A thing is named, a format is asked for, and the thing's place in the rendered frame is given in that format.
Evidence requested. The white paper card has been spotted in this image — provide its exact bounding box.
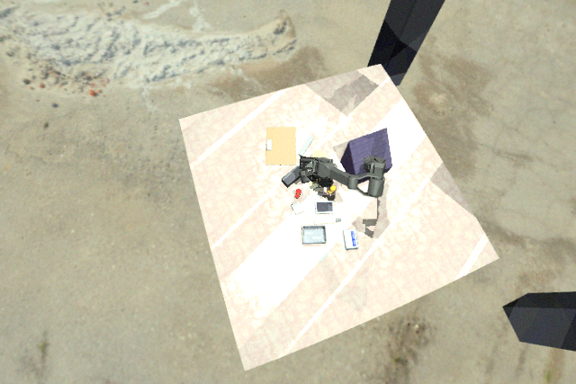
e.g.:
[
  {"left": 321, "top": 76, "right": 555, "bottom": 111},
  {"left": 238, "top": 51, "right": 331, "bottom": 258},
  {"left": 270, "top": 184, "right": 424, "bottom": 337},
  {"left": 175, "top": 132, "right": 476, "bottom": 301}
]
[{"left": 305, "top": 182, "right": 319, "bottom": 193}]

